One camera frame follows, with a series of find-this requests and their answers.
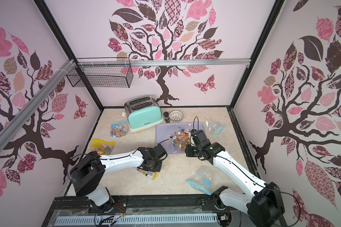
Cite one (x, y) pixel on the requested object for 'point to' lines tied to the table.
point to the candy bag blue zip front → (215, 129)
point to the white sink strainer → (176, 116)
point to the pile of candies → (179, 139)
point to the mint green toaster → (142, 112)
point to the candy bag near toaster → (119, 129)
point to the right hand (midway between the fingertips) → (186, 149)
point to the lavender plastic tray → (164, 130)
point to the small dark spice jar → (166, 115)
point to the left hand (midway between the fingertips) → (156, 171)
